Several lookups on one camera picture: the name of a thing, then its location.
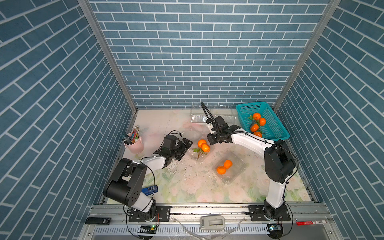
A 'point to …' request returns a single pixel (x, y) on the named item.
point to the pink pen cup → (137, 145)
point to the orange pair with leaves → (257, 116)
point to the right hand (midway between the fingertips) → (210, 138)
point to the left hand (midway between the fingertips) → (193, 147)
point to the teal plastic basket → (273, 129)
